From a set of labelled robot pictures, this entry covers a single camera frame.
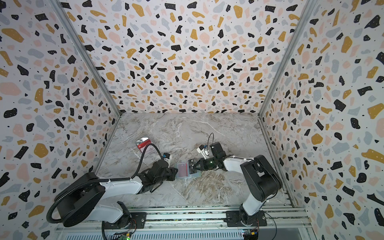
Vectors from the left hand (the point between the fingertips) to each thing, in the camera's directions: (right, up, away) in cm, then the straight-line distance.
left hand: (180, 167), depth 87 cm
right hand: (+8, +2, 0) cm, 9 cm away
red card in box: (-25, +13, +11) cm, 30 cm away
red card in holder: (+3, -2, +4) cm, 5 cm away
